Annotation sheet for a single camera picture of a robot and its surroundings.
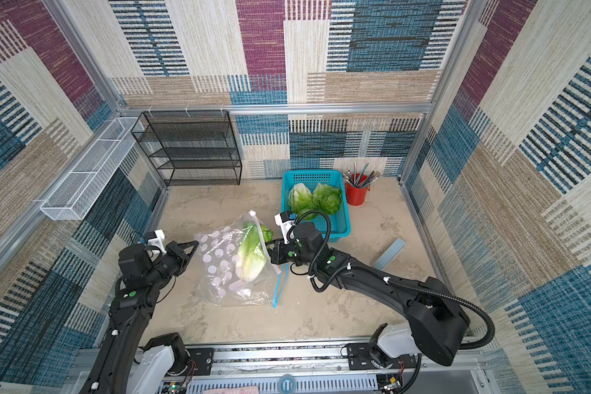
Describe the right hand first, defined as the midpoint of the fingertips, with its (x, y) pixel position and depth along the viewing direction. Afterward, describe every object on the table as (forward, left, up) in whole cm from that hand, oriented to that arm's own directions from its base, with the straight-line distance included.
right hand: (266, 248), depth 77 cm
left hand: (+2, +21, +1) cm, 21 cm away
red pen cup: (+33, -35, -12) cm, 50 cm away
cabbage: (-3, +4, +1) cm, 5 cm away
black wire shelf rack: (+50, +37, 0) cm, 62 cm away
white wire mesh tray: (+9, +54, +15) cm, 57 cm away
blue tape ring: (-32, -6, -19) cm, 38 cm away
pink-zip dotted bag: (+1, +13, +2) cm, 14 cm away
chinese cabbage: (+28, -11, -10) cm, 32 cm away
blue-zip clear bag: (-8, +11, -6) cm, 15 cm away
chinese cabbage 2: (+27, -22, -7) cm, 35 cm away
